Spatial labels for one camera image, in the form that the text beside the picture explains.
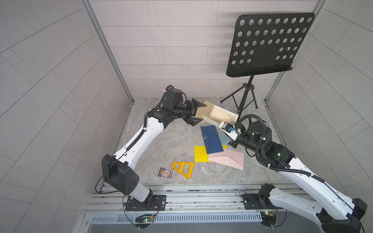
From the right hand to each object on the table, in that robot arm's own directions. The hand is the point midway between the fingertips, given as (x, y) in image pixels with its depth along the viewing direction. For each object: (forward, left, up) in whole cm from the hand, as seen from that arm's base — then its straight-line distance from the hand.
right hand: (221, 127), depth 66 cm
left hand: (+8, +5, +4) cm, 10 cm away
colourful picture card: (-10, +30, -26) cm, 41 cm away
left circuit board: (-30, +39, -30) cm, 57 cm away
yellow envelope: (0, +9, -28) cm, 29 cm away
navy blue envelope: (+8, +2, -26) cm, 27 cm away
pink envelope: (-4, -7, -27) cm, 28 cm away
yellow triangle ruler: (-7, +21, -28) cm, 36 cm away
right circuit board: (-33, -20, -31) cm, 49 cm away
